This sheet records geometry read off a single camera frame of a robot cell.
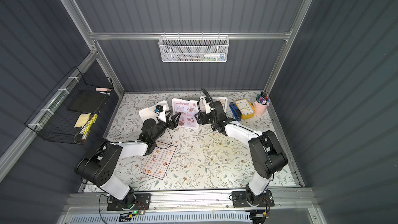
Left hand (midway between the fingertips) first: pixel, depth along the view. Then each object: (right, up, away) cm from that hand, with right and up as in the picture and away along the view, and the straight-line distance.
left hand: (176, 112), depth 85 cm
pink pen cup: (+53, +5, +14) cm, 55 cm away
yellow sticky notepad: (-42, -3, -13) cm, 44 cm away
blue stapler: (+38, -1, +19) cm, 43 cm away
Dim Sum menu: (-11, -29, +1) cm, 31 cm away
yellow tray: (+46, +1, +21) cm, 50 cm away
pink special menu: (+6, +1, +6) cm, 9 cm away
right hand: (+14, -1, +5) cm, 15 cm away
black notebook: (-41, +6, -10) cm, 43 cm away
